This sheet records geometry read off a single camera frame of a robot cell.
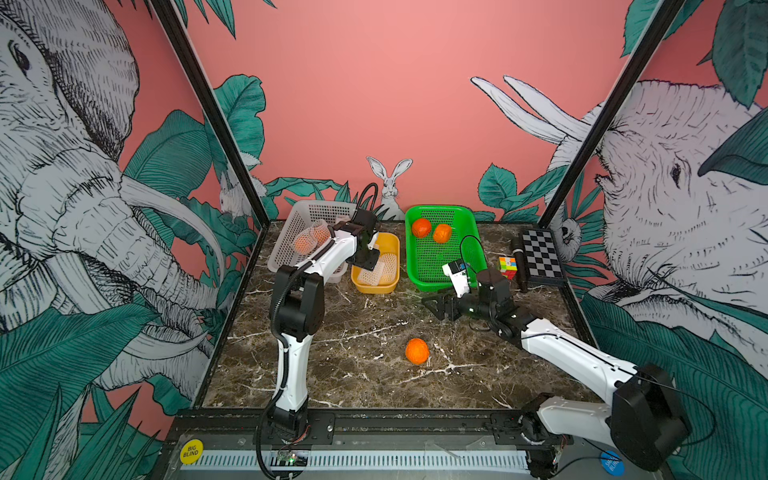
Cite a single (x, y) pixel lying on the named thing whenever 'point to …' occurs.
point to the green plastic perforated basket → (425, 257)
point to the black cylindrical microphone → (518, 252)
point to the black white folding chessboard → (543, 266)
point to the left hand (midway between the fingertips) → (370, 257)
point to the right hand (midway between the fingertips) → (430, 293)
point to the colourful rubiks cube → (508, 266)
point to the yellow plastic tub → (387, 243)
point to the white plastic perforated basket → (288, 221)
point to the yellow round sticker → (191, 452)
